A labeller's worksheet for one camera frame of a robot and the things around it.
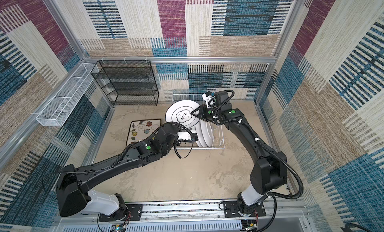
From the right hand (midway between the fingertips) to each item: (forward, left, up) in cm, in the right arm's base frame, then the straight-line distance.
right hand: (192, 115), depth 78 cm
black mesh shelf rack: (+41, +47, -9) cm, 63 cm away
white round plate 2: (-2, -8, -14) cm, 16 cm away
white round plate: (+4, +7, -2) cm, 8 cm away
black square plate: (+8, +36, -24) cm, 44 cm away
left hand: (-4, +8, +1) cm, 8 cm away
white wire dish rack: (+1, -16, -27) cm, 31 cm away
